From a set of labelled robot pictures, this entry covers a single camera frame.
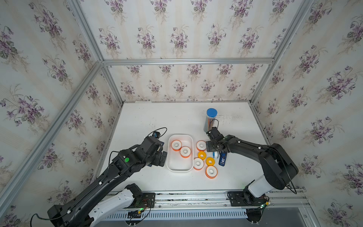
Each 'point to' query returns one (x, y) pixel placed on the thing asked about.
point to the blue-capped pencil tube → (209, 121)
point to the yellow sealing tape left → (202, 155)
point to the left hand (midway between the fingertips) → (160, 154)
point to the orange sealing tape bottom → (211, 171)
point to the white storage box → (175, 162)
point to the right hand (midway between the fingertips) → (215, 145)
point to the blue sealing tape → (215, 154)
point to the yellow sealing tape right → (210, 161)
